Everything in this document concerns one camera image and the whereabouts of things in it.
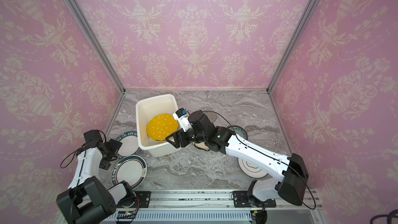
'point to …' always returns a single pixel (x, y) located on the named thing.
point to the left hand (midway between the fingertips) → (115, 151)
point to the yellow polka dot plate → (160, 126)
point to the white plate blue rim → (251, 169)
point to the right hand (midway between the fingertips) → (172, 136)
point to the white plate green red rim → (130, 168)
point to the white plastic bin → (146, 110)
